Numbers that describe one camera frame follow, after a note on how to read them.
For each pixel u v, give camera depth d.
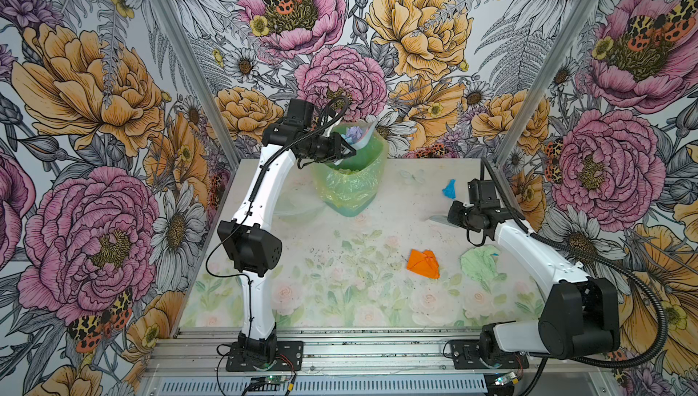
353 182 0.82
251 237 0.50
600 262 0.44
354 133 0.83
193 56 0.89
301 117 0.64
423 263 0.91
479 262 0.90
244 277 0.57
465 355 0.74
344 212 1.04
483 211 0.66
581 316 0.42
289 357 0.73
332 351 0.76
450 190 1.12
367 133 0.78
